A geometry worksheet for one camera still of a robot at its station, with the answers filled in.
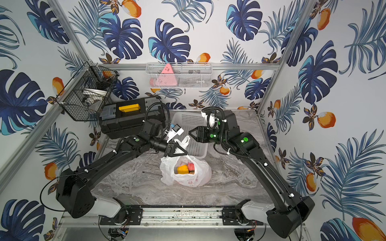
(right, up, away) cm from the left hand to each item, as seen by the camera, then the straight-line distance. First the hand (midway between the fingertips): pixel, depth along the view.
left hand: (186, 151), depth 68 cm
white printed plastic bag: (+7, -13, +3) cm, 15 cm away
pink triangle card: (-13, +41, +22) cm, 48 cm away
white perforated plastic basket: (0, +16, +42) cm, 45 cm away
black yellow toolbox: (-40, +16, +29) cm, 52 cm away
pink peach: (+2, -12, +18) cm, 21 cm away
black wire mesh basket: (-63, +30, +22) cm, 73 cm away
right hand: (+3, +9, 0) cm, 10 cm away
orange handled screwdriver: (-3, -13, +15) cm, 20 cm away
